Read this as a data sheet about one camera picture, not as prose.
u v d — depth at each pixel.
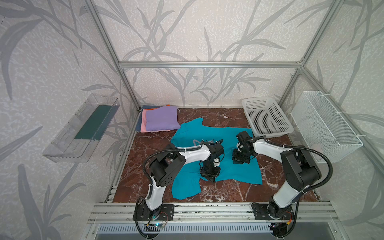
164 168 0.49
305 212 0.75
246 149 0.71
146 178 0.51
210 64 0.96
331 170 0.45
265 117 1.15
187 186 0.82
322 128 0.64
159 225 0.70
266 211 0.73
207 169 0.75
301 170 0.47
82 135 0.64
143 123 1.02
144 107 1.19
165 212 0.72
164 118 1.10
